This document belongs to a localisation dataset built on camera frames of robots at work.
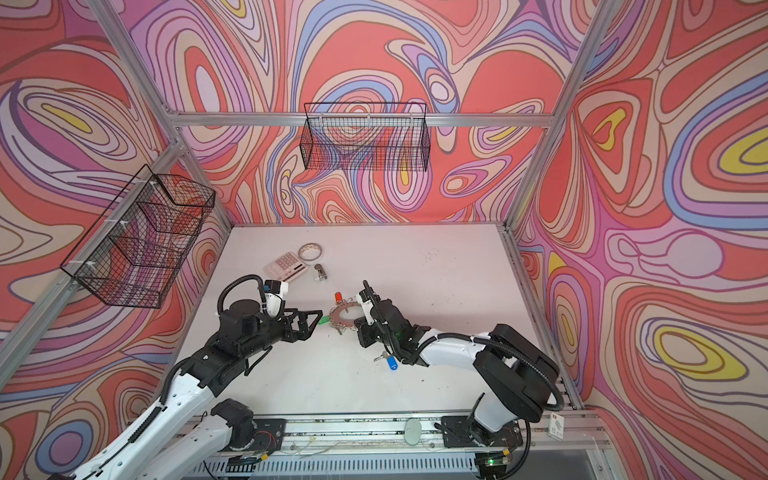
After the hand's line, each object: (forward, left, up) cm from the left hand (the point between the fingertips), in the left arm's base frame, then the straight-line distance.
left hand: (315, 311), depth 75 cm
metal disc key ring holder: (+3, -5, -12) cm, 14 cm away
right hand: (+1, -11, -13) cm, 17 cm away
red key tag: (+15, -2, -18) cm, 24 cm away
